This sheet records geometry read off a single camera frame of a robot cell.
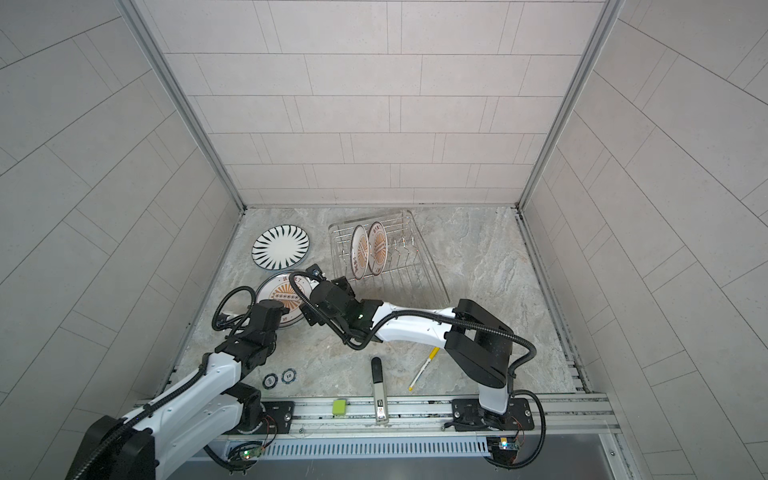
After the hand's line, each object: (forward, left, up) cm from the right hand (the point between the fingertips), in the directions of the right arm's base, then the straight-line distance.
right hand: (314, 296), depth 79 cm
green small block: (-24, -6, -13) cm, 28 cm away
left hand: (+3, +13, -8) cm, 15 cm away
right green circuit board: (-34, -45, -14) cm, 58 cm away
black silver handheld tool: (-25, -17, -10) cm, 31 cm away
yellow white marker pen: (-13, -31, -13) cm, 36 cm away
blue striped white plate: (+25, +17, -9) cm, 32 cm away
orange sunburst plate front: (+9, +14, -8) cm, 19 cm away
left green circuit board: (-32, +12, -9) cm, 35 cm away
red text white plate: (+18, -17, -5) cm, 25 cm away
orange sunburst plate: (+17, -11, -4) cm, 21 cm away
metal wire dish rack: (+11, -27, -11) cm, 31 cm away
